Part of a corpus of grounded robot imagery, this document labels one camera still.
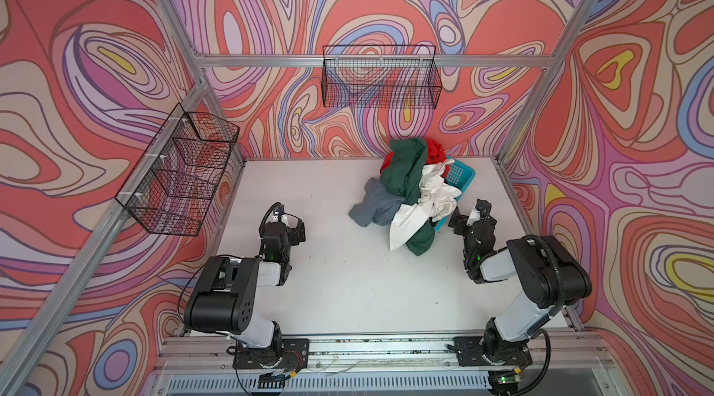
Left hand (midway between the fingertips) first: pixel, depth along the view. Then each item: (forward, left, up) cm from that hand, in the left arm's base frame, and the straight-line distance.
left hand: (288, 219), depth 94 cm
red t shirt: (+23, -53, +9) cm, 58 cm away
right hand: (+2, -63, +1) cm, 63 cm away
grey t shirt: (+1, -31, +6) cm, 31 cm away
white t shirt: (+3, -51, +6) cm, 51 cm away
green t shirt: (+10, -39, +12) cm, 42 cm away
